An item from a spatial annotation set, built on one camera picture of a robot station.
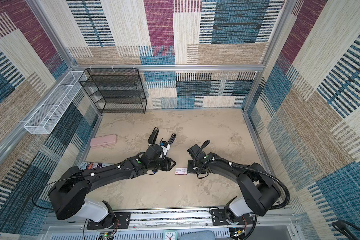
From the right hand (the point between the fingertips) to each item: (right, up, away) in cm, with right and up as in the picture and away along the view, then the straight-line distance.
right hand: (192, 171), depth 88 cm
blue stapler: (-13, +16, +12) cm, 24 cm away
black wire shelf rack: (-54, +52, +23) cm, 78 cm away
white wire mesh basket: (-70, +29, -17) cm, 78 cm away
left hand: (-10, +7, -5) cm, 13 cm away
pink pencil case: (-58, +16, +12) cm, 62 cm away
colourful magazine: (-60, +3, +2) cm, 60 cm away
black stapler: (-25, +19, +13) cm, 34 cm away
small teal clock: (-11, -23, -19) cm, 32 cm away
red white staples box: (-6, 0, +1) cm, 6 cm away
